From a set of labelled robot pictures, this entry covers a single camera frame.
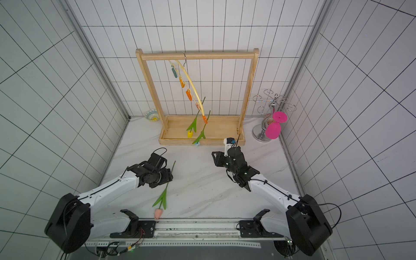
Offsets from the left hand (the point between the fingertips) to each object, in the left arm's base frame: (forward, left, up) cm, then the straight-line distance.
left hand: (165, 181), depth 85 cm
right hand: (+10, -23, +12) cm, 28 cm away
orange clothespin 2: (+45, -8, +31) cm, 55 cm away
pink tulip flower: (-9, +1, -2) cm, 9 cm away
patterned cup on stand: (+34, -61, +12) cm, 71 cm away
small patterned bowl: (+51, +19, -1) cm, 54 cm away
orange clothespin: (+24, -21, +24) cm, 40 cm away
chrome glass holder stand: (+35, -57, +20) cm, 70 cm away
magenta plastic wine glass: (+29, -62, +10) cm, 69 cm away
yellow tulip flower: (+28, -11, +6) cm, 30 cm away
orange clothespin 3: (+36, -12, +31) cm, 49 cm away
